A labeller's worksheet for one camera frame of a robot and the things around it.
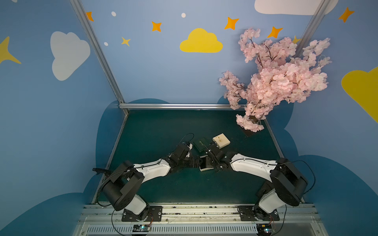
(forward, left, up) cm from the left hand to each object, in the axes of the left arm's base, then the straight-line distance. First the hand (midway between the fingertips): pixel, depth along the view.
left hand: (200, 161), depth 86 cm
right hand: (+3, -6, -3) cm, 7 cm away
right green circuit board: (-32, -32, -7) cm, 46 cm away
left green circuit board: (-33, +29, -6) cm, 44 cm away
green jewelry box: (+14, -2, -4) cm, 15 cm away
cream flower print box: (+18, -16, -5) cm, 24 cm away
